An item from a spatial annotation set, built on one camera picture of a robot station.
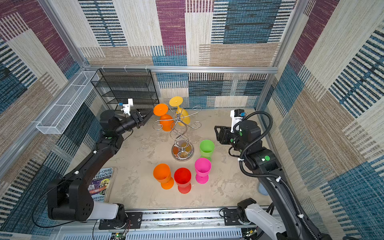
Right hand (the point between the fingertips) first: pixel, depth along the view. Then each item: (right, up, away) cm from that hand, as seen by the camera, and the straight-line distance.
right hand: (219, 130), depth 68 cm
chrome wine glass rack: (-18, -13, +28) cm, 36 cm away
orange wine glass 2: (-27, +10, +8) cm, 30 cm away
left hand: (-31, +10, +5) cm, 33 cm away
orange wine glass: (-28, -22, +10) cm, 37 cm away
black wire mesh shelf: (-65, +30, +40) cm, 82 cm away
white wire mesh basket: (-76, +5, +4) cm, 76 cm away
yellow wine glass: (-17, +7, +7) cm, 20 cm away
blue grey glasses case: (+25, -32, +13) cm, 42 cm away
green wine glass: (-4, -11, +22) cm, 25 cm away
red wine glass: (-17, -22, +4) cm, 28 cm away
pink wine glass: (-7, -19, +12) cm, 24 cm away
